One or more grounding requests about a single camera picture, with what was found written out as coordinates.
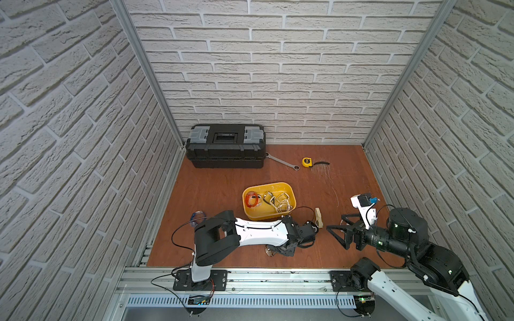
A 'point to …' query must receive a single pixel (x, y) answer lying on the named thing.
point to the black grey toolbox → (226, 146)
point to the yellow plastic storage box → (266, 211)
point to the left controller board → (197, 300)
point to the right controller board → (365, 304)
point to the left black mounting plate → (183, 281)
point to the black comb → (322, 163)
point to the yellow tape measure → (307, 162)
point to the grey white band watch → (268, 197)
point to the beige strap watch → (284, 198)
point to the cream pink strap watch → (318, 220)
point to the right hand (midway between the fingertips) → (337, 222)
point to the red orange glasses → (252, 199)
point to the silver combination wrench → (295, 167)
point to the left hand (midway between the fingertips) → (286, 249)
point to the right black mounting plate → (342, 281)
